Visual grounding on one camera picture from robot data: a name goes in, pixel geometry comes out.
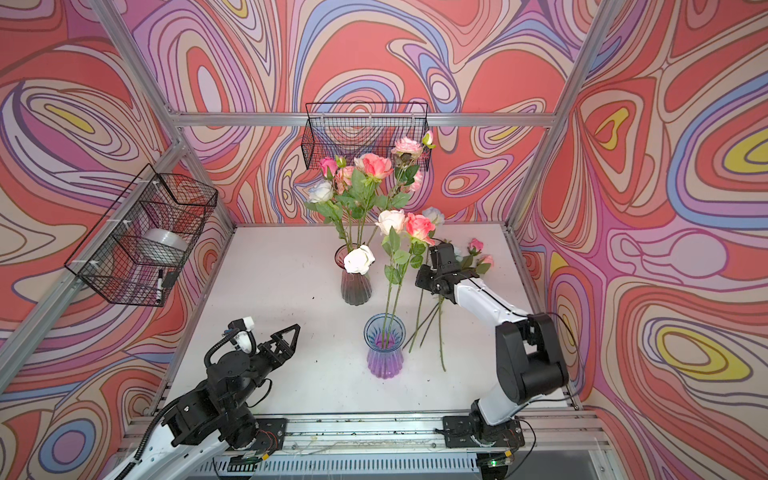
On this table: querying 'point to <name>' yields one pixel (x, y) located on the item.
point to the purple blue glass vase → (384, 335)
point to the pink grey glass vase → (356, 288)
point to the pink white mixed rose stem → (470, 255)
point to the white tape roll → (167, 237)
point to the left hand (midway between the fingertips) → (297, 332)
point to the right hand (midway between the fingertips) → (424, 282)
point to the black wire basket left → (138, 249)
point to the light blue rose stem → (434, 215)
